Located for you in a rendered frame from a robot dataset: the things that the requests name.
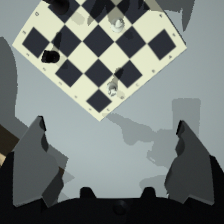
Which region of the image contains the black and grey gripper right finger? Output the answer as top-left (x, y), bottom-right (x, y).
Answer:
top-left (164, 120), bottom-right (224, 224)

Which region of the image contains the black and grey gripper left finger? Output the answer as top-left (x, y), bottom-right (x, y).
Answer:
top-left (0, 116), bottom-right (64, 224)

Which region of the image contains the black and white chessboard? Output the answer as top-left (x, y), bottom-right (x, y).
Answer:
top-left (12, 0), bottom-right (187, 121)

